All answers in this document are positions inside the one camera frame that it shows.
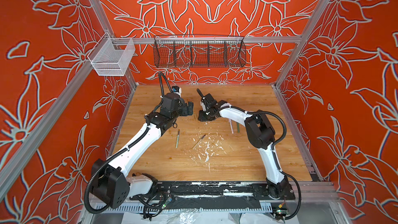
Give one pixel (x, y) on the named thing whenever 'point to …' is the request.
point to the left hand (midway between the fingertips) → (184, 102)
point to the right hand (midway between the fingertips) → (197, 117)
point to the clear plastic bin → (111, 56)
